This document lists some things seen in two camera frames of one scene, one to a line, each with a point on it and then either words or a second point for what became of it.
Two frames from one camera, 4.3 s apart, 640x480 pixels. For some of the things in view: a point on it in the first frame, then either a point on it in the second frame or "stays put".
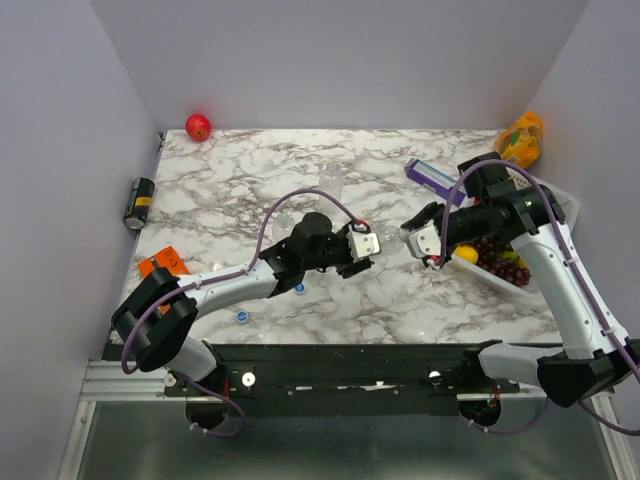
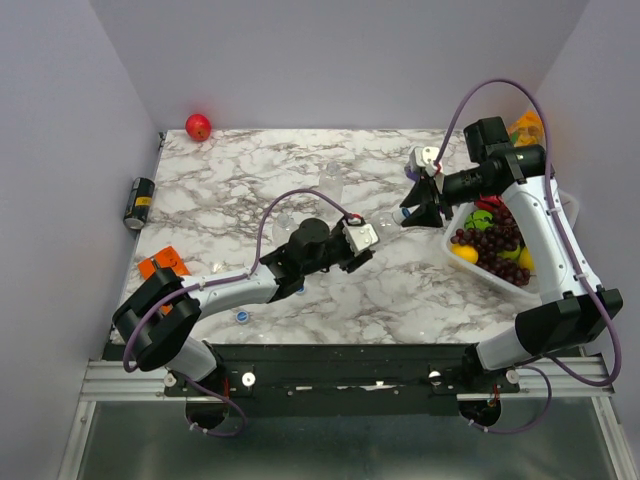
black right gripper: x=433 y=211 to x=428 y=213
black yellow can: x=139 y=202 stays put
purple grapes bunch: x=488 y=248 stays put
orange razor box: x=167 y=258 stays put
